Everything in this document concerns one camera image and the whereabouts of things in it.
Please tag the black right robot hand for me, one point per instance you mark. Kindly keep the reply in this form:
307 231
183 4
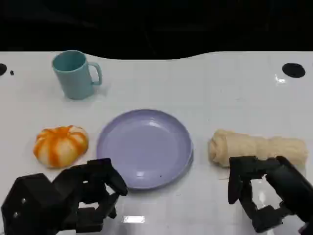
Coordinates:
291 186

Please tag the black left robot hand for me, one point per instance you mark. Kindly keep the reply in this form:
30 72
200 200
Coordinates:
36 200

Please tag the beige towel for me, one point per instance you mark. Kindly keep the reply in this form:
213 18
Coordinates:
244 144

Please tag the orange and white bread roll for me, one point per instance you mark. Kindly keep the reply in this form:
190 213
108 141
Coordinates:
61 147

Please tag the black round table grommet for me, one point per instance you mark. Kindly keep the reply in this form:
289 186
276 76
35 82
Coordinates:
293 70
2 69

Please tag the lilac plate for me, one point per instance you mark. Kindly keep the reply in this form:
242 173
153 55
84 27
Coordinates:
146 147

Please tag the pale green mug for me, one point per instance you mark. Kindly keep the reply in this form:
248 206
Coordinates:
75 80

